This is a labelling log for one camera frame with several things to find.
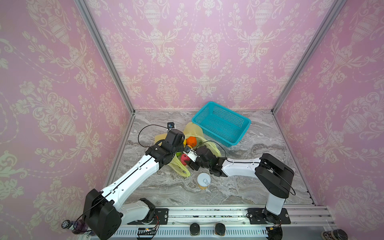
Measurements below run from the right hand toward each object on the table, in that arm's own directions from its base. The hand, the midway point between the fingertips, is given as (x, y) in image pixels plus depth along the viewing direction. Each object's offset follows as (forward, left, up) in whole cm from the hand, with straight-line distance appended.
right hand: (188, 155), depth 87 cm
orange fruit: (+12, -2, -3) cm, 12 cm away
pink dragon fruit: (-6, +2, +9) cm, 11 cm away
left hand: (+3, +5, +11) cm, 12 cm away
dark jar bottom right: (-40, -62, -1) cm, 74 cm away
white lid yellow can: (-14, -8, -3) cm, 16 cm away
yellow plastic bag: (+9, -2, +13) cm, 16 cm away
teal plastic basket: (+28, -28, -9) cm, 41 cm away
